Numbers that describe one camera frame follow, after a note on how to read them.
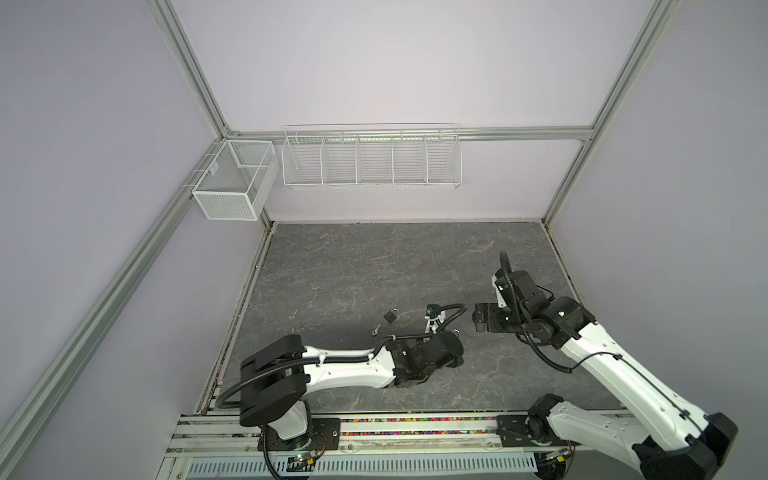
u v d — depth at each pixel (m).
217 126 0.89
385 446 0.73
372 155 0.99
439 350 0.57
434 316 0.68
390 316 0.94
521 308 0.55
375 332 0.91
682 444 0.38
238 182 1.02
